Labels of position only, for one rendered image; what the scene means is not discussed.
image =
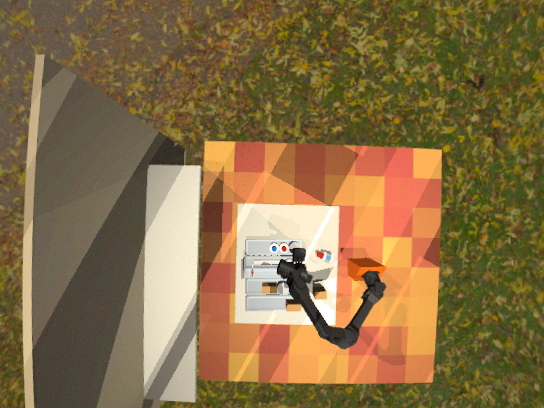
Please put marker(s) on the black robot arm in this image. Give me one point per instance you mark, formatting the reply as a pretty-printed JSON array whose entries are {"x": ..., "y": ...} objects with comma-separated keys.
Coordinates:
[{"x": 346, "y": 337}]

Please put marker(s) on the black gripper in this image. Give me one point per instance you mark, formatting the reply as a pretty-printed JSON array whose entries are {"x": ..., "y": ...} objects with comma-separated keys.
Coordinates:
[{"x": 298, "y": 255}]

